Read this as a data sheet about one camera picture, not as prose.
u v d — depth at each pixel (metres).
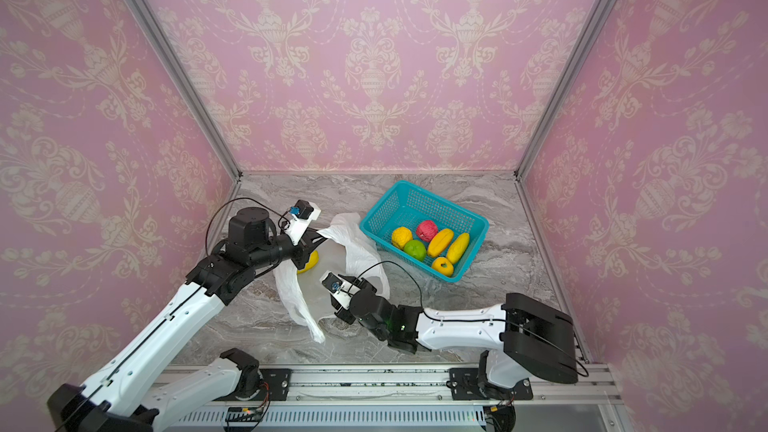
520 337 0.42
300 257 0.63
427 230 0.97
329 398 0.73
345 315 0.66
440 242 0.96
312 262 0.64
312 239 0.66
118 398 0.38
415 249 0.92
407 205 1.09
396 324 0.58
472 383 0.74
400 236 0.96
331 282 0.61
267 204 0.58
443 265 0.90
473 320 0.48
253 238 0.54
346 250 0.72
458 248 0.95
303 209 0.59
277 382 0.74
